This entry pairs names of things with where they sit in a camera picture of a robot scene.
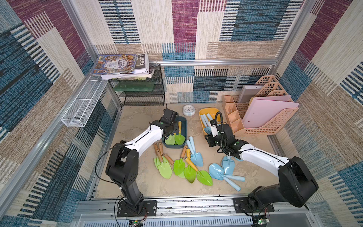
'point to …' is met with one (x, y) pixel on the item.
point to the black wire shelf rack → (141, 92)
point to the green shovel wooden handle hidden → (169, 159)
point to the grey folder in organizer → (248, 91)
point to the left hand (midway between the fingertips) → (174, 126)
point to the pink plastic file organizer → (233, 109)
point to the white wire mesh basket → (78, 112)
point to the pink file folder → (260, 109)
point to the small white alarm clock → (189, 110)
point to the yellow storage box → (212, 111)
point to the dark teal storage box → (184, 132)
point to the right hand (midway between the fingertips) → (207, 133)
